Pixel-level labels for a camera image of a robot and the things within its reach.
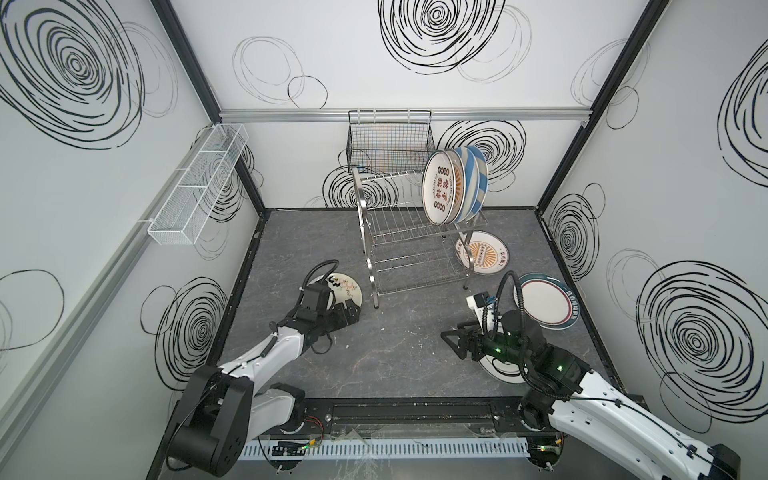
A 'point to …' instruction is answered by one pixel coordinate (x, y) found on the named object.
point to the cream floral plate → (343, 287)
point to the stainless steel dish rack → (404, 247)
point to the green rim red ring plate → (552, 304)
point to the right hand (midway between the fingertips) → (447, 336)
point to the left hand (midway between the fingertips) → (353, 313)
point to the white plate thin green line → (504, 371)
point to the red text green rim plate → (439, 186)
